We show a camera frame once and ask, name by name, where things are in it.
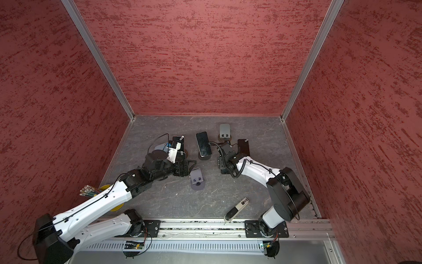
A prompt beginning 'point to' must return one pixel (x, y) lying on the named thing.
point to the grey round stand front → (198, 182)
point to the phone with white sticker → (243, 147)
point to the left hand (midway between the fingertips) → (189, 164)
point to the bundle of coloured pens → (89, 191)
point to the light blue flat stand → (160, 147)
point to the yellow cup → (104, 187)
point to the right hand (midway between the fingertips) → (224, 164)
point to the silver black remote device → (233, 213)
